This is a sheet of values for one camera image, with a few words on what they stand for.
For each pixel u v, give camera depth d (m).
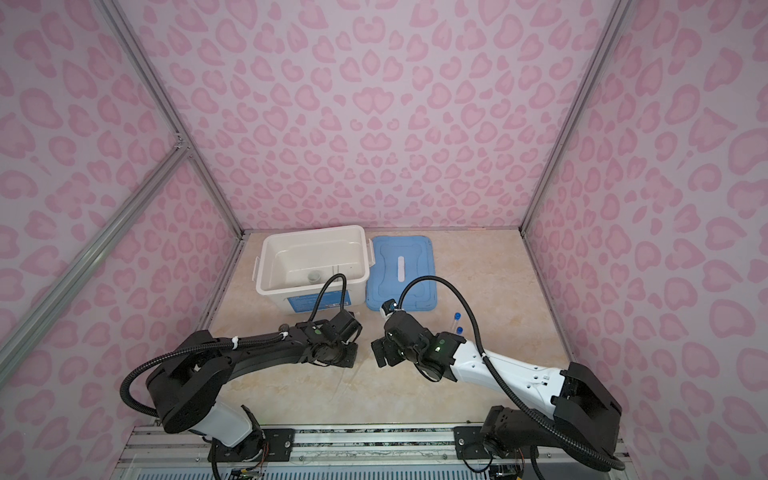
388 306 0.70
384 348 0.69
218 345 0.49
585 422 0.40
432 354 0.56
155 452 0.73
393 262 1.10
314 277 1.04
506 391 0.44
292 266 1.06
